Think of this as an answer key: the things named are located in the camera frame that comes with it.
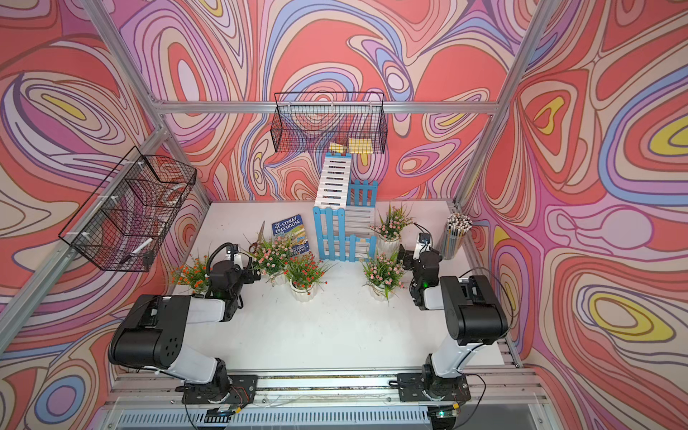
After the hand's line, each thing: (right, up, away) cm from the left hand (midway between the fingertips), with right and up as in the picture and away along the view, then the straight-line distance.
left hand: (246, 260), depth 94 cm
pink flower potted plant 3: (+51, +11, -1) cm, 52 cm away
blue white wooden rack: (+35, +14, -12) cm, 40 cm away
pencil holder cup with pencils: (+73, +12, -5) cm, 75 cm away
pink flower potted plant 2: (+48, -2, -13) cm, 49 cm away
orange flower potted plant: (-11, -3, -12) cm, 17 cm away
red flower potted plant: (+23, -3, -13) cm, 26 cm away
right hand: (+61, +3, +2) cm, 61 cm away
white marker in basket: (-23, +5, -21) cm, 31 cm away
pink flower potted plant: (+12, +2, -10) cm, 15 cm away
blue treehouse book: (+14, +10, +11) cm, 20 cm away
